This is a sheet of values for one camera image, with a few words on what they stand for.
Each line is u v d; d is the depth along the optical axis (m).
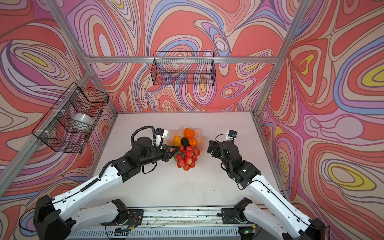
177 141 0.96
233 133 0.64
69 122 0.69
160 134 0.64
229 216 0.73
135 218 0.72
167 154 0.62
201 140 0.98
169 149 0.64
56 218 0.38
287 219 0.41
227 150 0.52
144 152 0.56
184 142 0.96
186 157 0.71
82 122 0.70
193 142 0.97
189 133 0.97
